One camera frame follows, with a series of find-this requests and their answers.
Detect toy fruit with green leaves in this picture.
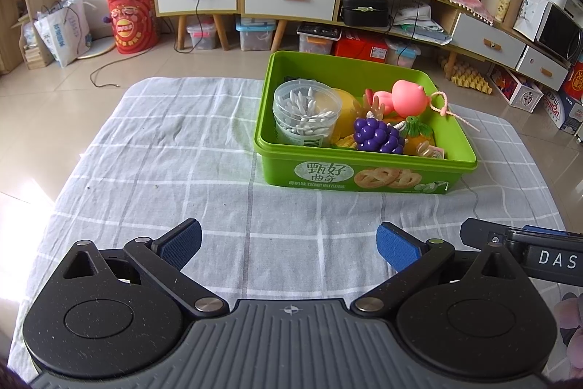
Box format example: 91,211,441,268
403,117,434,156

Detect white and red printed box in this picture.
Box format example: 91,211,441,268
488,63,544,113

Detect yellow plastic bowl with handle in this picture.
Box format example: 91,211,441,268
328,88,361,139

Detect clear cotton swab jar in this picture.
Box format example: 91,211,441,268
272,79,342,147

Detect red flat box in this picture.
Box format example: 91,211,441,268
332,29,388,62

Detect purple toy grape bunch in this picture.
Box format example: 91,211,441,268
353,117,405,156

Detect clear storage box pastel contents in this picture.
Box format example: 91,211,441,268
385,38,422,69

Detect red printed bucket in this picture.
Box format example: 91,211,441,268
105,0,160,55

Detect green plastic cookie box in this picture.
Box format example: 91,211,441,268
254,50,478,196

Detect small clear storage box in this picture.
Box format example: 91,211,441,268
187,22,218,51

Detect grey curved cabinet drawer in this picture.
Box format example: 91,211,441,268
451,13,528,64

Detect beige starfish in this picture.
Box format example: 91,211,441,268
362,93,388,122

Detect red carton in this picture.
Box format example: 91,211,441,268
559,61,583,100

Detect pink squeeze toy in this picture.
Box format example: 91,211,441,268
392,79,437,117

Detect white shopping bag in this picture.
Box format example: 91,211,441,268
34,0,92,67

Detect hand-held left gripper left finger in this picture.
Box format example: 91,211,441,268
57,218,231,319

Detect clear storage box blue lid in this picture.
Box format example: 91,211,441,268
236,17,278,51

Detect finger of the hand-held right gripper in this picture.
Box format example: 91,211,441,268
459,217,508,252
521,226,583,239

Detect pink beaded cord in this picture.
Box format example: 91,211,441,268
432,90,480,133

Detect white printed carton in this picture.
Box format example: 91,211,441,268
542,90,583,135

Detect grey checked blanket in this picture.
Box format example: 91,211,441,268
9,77,566,381

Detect white microwave oven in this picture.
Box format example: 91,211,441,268
514,1,583,62

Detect yellow egg cartons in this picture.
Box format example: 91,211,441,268
438,54,493,94

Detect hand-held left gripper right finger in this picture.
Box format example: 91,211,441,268
351,222,530,318

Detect clear storage box dark lid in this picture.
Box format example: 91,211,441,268
297,23,341,55

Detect black carry case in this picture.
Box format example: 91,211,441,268
341,0,389,27

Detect floral patterned clothing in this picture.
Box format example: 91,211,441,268
555,292,583,346

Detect pink toy with red frill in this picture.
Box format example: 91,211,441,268
363,88,395,113

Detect small grey cabinet drawer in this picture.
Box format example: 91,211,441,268
517,46,569,91

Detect pile of papers and bags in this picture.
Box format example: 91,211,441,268
394,4,451,46

